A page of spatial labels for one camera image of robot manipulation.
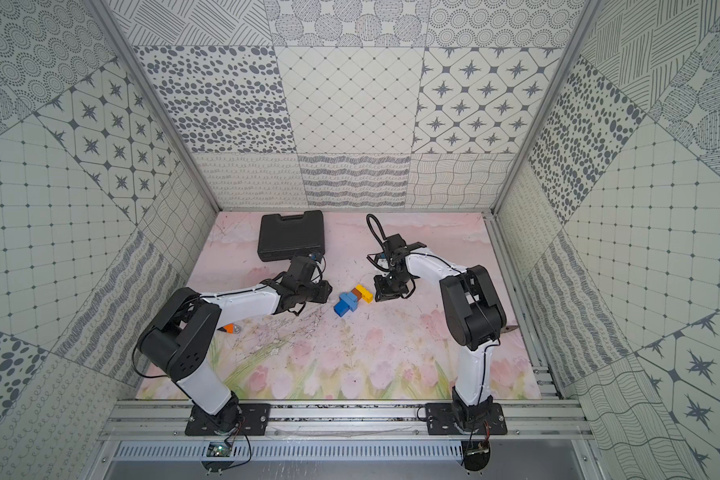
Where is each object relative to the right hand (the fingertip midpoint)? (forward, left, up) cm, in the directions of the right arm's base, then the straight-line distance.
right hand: (381, 302), depth 92 cm
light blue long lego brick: (+1, +10, 0) cm, 10 cm away
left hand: (+3, +14, +2) cm, 14 cm away
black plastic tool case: (+26, +37, +1) cm, 45 cm away
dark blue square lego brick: (-2, +13, -1) cm, 13 cm away
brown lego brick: (+3, +8, 0) cm, 8 cm away
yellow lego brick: (+3, +5, 0) cm, 6 cm away
